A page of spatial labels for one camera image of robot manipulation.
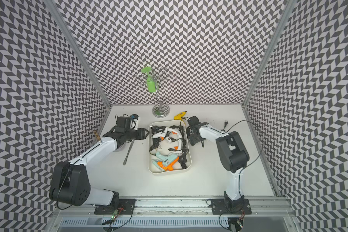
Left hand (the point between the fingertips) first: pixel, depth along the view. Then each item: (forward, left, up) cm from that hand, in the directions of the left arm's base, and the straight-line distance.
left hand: (145, 133), depth 88 cm
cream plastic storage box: (-4, -14, -10) cm, 18 cm away
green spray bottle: (+31, -2, +13) cm, 34 cm away
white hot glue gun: (-16, -19, -11) cm, 28 cm away
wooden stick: (+10, +42, -16) cm, 46 cm away
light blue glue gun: (-15, -14, -5) cm, 21 cm away
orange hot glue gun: (-18, -15, -8) cm, 25 cm away
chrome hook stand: (+30, -5, -11) cm, 32 cm away
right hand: (+2, -36, -11) cm, 37 cm away
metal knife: (-8, +12, -11) cm, 18 cm away
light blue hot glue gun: (-15, -7, -10) cm, 19 cm away
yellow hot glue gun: (+20, -20, -9) cm, 30 cm away
